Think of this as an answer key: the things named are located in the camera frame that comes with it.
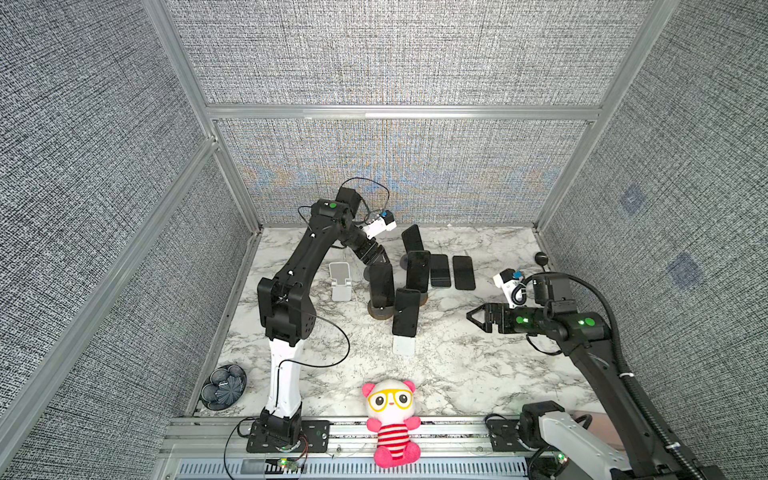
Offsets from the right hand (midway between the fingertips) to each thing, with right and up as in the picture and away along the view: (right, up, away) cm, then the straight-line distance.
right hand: (481, 313), depth 75 cm
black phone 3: (+3, +7, +28) cm, 29 cm away
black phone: (-15, +20, +23) cm, 33 cm away
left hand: (-26, +15, +12) cm, 32 cm away
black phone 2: (-4, +9, +34) cm, 35 cm away
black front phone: (-18, -2, +12) cm, 22 cm away
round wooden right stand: (-12, 0, +23) cm, 26 cm away
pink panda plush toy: (-23, -21, -3) cm, 31 cm away
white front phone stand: (-18, -12, +14) cm, 26 cm away
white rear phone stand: (-38, +5, +23) cm, 45 cm away
